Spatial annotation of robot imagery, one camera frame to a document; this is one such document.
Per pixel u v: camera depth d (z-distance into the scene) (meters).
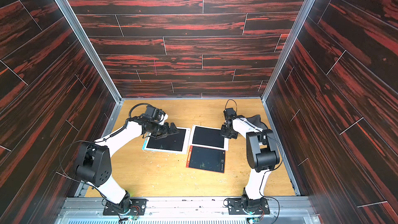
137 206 0.73
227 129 0.78
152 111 0.73
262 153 0.50
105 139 0.51
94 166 0.46
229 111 0.81
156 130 0.76
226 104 1.20
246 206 0.66
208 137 0.99
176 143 0.96
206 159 0.91
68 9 0.75
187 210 0.73
